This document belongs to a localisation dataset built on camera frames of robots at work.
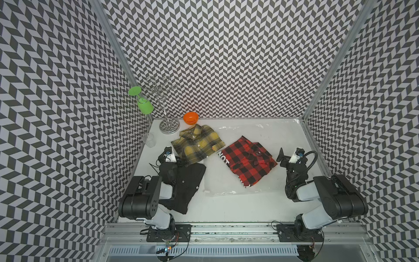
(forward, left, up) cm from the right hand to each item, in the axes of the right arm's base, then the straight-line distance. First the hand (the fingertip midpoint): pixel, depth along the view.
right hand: (289, 152), depth 89 cm
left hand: (+2, +64, +1) cm, 64 cm away
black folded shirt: (-12, +57, -8) cm, 59 cm away
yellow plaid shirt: (+10, +54, -5) cm, 55 cm away
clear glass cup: (+15, +85, -8) cm, 86 cm away
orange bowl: (+34, +59, -7) cm, 68 cm away
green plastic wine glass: (+32, +87, +7) cm, 93 cm away
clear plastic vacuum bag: (+21, +1, -11) cm, 24 cm away
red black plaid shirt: (-2, +21, -6) cm, 22 cm away
